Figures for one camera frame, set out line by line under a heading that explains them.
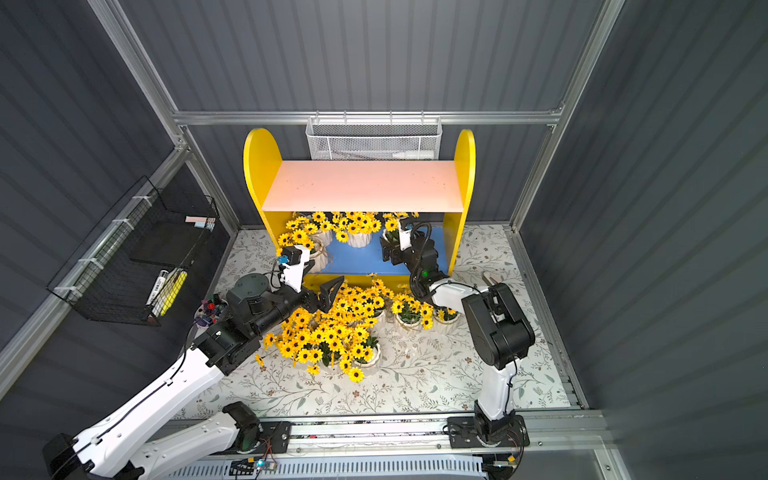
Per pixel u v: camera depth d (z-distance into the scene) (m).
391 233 0.86
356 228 0.84
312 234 0.79
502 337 0.50
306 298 0.60
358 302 0.82
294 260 0.56
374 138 0.99
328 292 0.61
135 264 0.73
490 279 1.02
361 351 0.76
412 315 0.85
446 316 0.85
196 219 0.85
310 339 0.73
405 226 0.79
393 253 0.83
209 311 0.82
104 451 0.39
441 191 0.74
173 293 0.69
